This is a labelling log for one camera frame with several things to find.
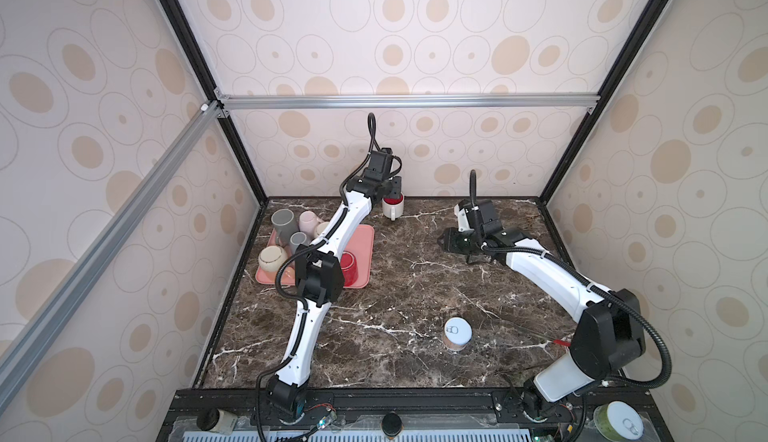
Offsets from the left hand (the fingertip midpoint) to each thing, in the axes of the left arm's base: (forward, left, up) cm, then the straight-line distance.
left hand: (402, 176), depth 94 cm
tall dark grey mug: (-10, +38, -12) cm, 41 cm away
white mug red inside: (+2, +3, -18) cm, 18 cm away
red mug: (-25, +16, -14) cm, 33 cm away
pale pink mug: (-9, +32, -14) cm, 35 cm away
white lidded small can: (-44, -15, -17) cm, 49 cm away
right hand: (-20, -12, -6) cm, 24 cm away
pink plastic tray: (-9, +15, -25) cm, 30 cm away
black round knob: (-65, +3, -12) cm, 66 cm away
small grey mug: (-15, +34, -13) cm, 39 cm away
